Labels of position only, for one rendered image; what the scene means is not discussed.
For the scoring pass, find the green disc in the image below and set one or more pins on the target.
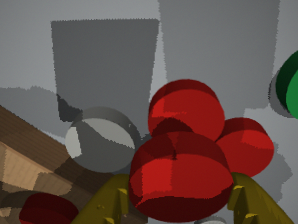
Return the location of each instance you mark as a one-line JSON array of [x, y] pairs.
[[287, 84]]

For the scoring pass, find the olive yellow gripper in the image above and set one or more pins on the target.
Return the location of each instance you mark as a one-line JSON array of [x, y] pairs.
[[249, 201]]

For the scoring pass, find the red disc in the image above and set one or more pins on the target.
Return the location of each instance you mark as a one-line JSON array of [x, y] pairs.
[[247, 147], [179, 177], [45, 208], [186, 105]]

